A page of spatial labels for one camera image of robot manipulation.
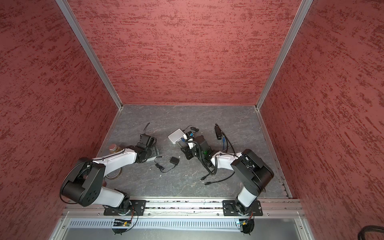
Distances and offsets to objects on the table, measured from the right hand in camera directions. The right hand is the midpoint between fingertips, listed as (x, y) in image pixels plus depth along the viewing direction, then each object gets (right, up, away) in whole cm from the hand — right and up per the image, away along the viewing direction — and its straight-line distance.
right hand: (181, 151), depth 88 cm
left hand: (-19, -3, +5) cm, 20 cm away
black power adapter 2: (+8, +12, +18) cm, 24 cm away
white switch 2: (-4, +8, +13) cm, 16 cm away
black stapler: (+24, +10, +14) cm, 30 cm away
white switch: (-18, -5, 0) cm, 19 cm away
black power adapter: (-5, -6, +2) cm, 8 cm away
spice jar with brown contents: (-39, +3, -4) cm, 39 cm away
